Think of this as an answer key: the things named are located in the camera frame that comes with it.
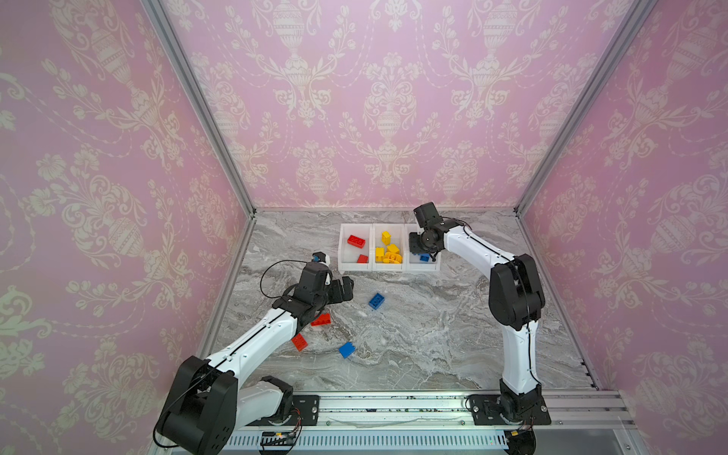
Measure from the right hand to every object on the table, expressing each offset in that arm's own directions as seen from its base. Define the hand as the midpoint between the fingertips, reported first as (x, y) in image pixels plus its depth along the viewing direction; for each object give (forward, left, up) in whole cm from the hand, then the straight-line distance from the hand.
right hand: (417, 243), depth 100 cm
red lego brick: (+7, +22, -6) cm, 23 cm away
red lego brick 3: (-31, +39, -6) cm, 50 cm away
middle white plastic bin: (+8, +6, -7) cm, 12 cm away
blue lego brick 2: (-18, +15, -7) cm, 24 cm away
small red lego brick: (-1, +20, -6) cm, 21 cm away
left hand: (-17, +26, +3) cm, 31 cm away
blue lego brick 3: (-32, +25, -9) cm, 42 cm away
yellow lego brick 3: (-3, +9, -5) cm, 10 cm away
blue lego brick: (-2, -3, -6) cm, 7 cm away
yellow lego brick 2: (0, +13, -5) cm, 14 cm away
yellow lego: (+8, +10, -5) cm, 14 cm away
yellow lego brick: (+3, +8, -6) cm, 10 cm away
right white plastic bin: (-3, -1, -7) cm, 8 cm away
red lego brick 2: (-29, +31, +5) cm, 43 cm away
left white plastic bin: (+3, +25, -8) cm, 26 cm away
